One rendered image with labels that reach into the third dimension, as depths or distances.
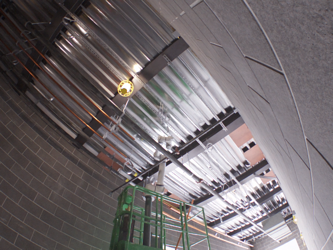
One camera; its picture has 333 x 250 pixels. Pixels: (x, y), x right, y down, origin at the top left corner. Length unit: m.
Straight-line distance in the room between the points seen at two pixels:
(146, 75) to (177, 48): 0.67
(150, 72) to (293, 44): 2.64
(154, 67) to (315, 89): 2.63
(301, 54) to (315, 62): 0.03
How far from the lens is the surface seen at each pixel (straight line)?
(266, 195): 6.54
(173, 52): 2.76
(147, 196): 3.04
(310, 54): 0.26
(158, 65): 2.79
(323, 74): 0.26
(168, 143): 2.76
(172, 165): 3.85
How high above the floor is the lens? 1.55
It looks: 59 degrees up
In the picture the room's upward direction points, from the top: 2 degrees counter-clockwise
